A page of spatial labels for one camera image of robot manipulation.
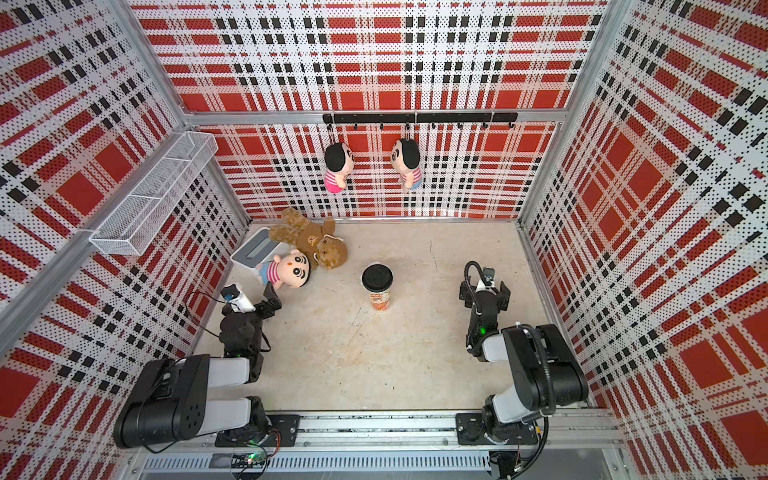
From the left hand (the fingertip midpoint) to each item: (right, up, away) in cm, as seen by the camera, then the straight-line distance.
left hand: (263, 285), depth 88 cm
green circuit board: (+7, -39, -18) cm, 43 cm away
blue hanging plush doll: (+43, +40, +3) cm, 59 cm away
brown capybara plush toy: (+13, +13, +13) cm, 23 cm away
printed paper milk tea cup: (+35, -4, -1) cm, 36 cm away
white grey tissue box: (-11, +11, +19) cm, 25 cm away
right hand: (+69, +2, +4) cm, 69 cm away
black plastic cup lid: (+35, +3, -6) cm, 35 cm away
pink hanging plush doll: (+22, +39, +6) cm, 45 cm away
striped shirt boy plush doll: (+6, +4, +8) cm, 11 cm away
